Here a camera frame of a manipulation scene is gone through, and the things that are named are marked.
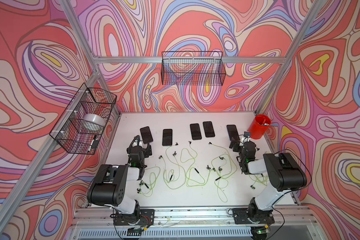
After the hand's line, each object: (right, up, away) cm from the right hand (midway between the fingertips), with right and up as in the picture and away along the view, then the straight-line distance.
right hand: (240, 141), depth 96 cm
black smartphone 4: (-18, +8, +13) cm, 24 cm away
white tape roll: (-81, +12, -24) cm, 86 cm away
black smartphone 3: (-28, +6, +13) cm, 31 cm away
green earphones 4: (-14, -29, -16) cm, 36 cm away
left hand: (-64, -2, -3) cm, 64 cm away
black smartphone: (-65, +4, +13) cm, 66 cm away
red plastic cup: (+13, +10, +2) cm, 17 cm away
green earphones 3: (-35, -9, 0) cm, 36 cm away
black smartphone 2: (-49, +2, +9) cm, 49 cm away
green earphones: (-60, -25, -13) cm, 66 cm away
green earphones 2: (-42, -8, 0) cm, 43 cm away
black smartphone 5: (-2, +4, +8) cm, 10 cm away
